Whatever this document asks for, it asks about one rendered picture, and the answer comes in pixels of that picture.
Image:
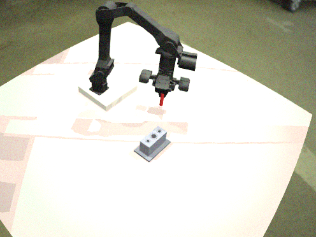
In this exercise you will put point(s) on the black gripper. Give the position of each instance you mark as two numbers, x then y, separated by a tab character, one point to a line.
183	82

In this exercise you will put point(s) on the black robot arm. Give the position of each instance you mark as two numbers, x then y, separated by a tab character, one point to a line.
169	48

